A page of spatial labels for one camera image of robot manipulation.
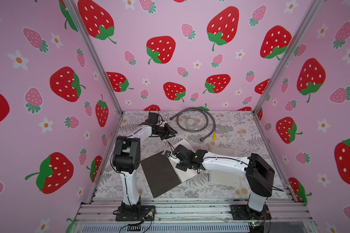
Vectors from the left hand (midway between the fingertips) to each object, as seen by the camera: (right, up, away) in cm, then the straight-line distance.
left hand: (177, 132), depth 95 cm
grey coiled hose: (+15, +19, +27) cm, 37 cm away
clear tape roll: (+11, +7, +19) cm, 23 cm away
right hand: (+4, -13, -8) cm, 16 cm away
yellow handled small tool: (+27, -3, +10) cm, 29 cm away
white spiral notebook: (+27, -27, -10) cm, 39 cm away
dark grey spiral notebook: (-11, -25, -6) cm, 28 cm away
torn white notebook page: (+5, -8, +7) cm, 11 cm away
